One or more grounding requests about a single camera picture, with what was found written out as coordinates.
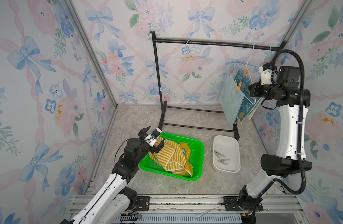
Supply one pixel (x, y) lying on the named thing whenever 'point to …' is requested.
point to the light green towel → (231, 100)
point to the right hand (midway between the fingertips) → (252, 85)
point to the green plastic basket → (195, 148)
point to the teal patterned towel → (243, 82)
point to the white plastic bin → (226, 155)
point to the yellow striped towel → (174, 157)
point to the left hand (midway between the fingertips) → (156, 131)
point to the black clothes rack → (162, 106)
